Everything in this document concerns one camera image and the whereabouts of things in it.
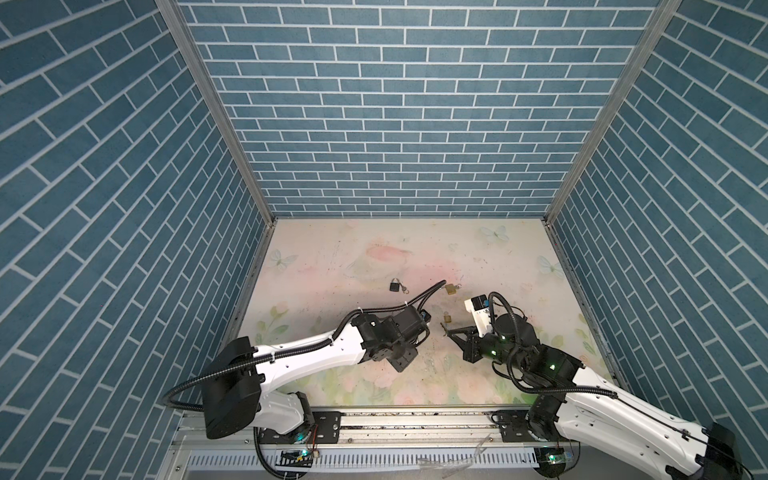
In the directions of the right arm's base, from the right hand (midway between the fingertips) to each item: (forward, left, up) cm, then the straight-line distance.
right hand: (446, 331), depth 75 cm
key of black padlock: (+21, +12, -15) cm, 29 cm away
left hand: (-4, +10, -7) cm, 12 cm away
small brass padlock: (+12, -2, -15) cm, 19 cm away
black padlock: (+22, +16, -15) cm, 31 cm away
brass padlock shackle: (+23, -4, -16) cm, 29 cm away
